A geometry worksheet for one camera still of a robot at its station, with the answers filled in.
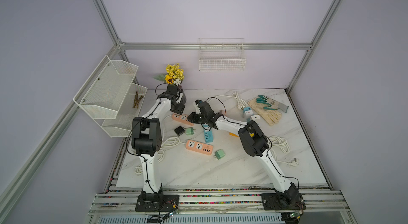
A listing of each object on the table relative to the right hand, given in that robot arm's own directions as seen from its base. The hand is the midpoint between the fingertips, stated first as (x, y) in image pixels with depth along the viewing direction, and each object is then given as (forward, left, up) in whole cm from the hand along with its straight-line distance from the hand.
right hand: (188, 119), depth 102 cm
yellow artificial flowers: (+16, +7, +25) cm, 30 cm away
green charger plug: (-9, -1, 0) cm, 9 cm away
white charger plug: (-3, -42, +5) cm, 43 cm away
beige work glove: (+3, -56, -2) cm, 56 cm away
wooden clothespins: (+7, +31, +13) cm, 34 cm away
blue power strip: (-12, -13, 0) cm, 18 cm away
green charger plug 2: (-24, -19, -1) cm, 30 cm away
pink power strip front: (-19, -7, -1) cm, 20 cm away
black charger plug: (-7, +5, -1) cm, 9 cm away
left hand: (+5, +8, +5) cm, 11 cm away
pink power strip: (0, +4, +1) cm, 4 cm away
